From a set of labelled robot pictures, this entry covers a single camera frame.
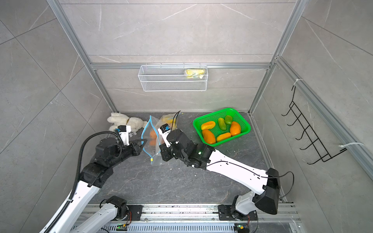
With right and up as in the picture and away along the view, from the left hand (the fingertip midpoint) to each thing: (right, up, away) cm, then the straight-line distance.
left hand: (147, 138), depth 69 cm
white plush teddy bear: (-29, +10, +32) cm, 45 cm away
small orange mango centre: (-3, 0, +24) cm, 24 cm away
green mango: (+50, +11, +38) cm, 64 cm away
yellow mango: (+8, +9, +22) cm, 25 cm away
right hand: (+7, -4, -2) cm, 8 cm away
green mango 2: (+45, +7, +38) cm, 59 cm away
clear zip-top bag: (+3, -8, -4) cm, 9 cm away
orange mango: (+53, +4, +33) cm, 63 cm away
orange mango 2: (+44, -2, +30) cm, 53 cm away
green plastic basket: (+43, +5, +41) cm, 59 cm away
